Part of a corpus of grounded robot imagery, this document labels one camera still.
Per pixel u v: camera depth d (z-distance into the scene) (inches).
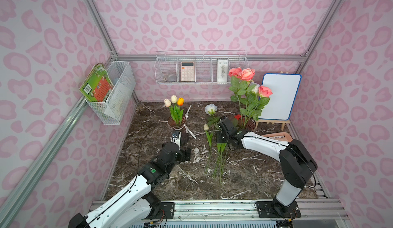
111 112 28.8
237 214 28.3
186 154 27.7
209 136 38.4
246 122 33.0
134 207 22.9
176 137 26.1
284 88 34.5
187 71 36.6
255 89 30.6
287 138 38.5
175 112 32.9
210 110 38.7
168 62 38.2
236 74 29.7
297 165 18.2
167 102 31.6
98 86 28.4
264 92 29.3
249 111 32.1
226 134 27.7
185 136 35.7
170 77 36.5
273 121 39.2
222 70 36.4
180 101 30.9
